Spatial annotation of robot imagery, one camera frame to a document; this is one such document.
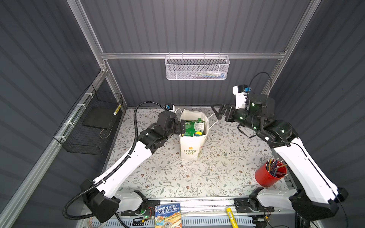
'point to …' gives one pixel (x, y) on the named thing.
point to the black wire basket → (87, 130)
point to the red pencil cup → (271, 173)
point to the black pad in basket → (99, 116)
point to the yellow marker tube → (231, 218)
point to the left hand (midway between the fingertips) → (177, 121)
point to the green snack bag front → (194, 128)
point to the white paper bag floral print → (191, 146)
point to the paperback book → (168, 216)
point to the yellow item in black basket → (118, 109)
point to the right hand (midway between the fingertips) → (219, 107)
